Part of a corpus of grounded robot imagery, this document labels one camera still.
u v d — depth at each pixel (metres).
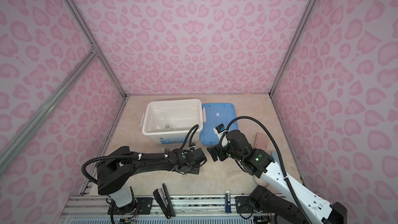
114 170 0.47
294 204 0.53
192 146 0.78
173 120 1.05
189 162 0.64
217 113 1.07
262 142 0.91
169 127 0.93
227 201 0.73
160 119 0.99
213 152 0.65
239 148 0.53
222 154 0.64
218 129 0.63
